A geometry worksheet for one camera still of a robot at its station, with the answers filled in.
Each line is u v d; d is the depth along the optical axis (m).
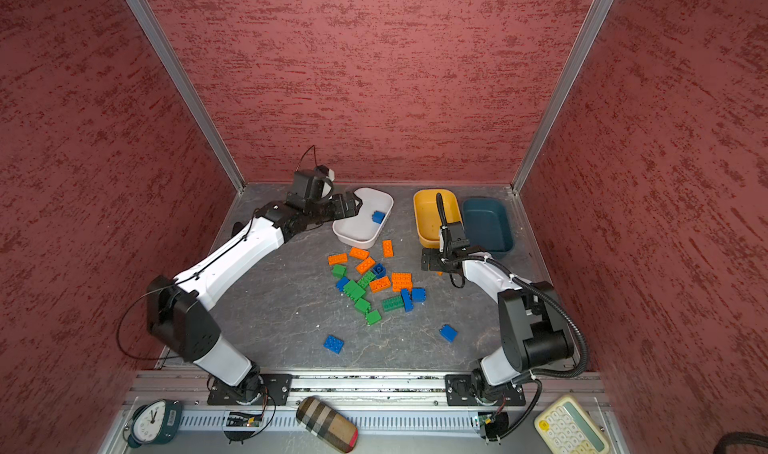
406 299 0.87
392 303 0.88
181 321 0.42
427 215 1.08
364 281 0.92
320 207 0.68
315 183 0.63
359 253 1.00
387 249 1.01
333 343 0.80
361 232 1.03
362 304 0.87
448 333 0.84
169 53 0.83
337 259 0.98
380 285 0.92
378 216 1.07
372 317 0.85
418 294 0.90
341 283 0.92
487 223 1.10
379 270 0.92
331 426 0.67
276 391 0.74
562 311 0.41
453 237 0.73
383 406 0.73
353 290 0.90
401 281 0.92
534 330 0.44
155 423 0.66
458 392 0.74
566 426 0.68
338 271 0.94
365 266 0.97
